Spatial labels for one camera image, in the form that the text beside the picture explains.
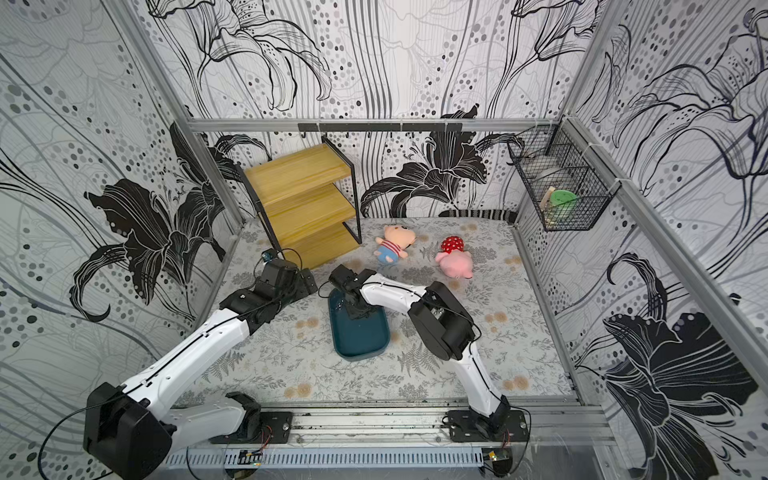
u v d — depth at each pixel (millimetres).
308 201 1029
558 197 793
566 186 799
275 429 734
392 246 1016
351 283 702
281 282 614
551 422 744
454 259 990
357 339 844
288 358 851
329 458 765
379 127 922
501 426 635
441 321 544
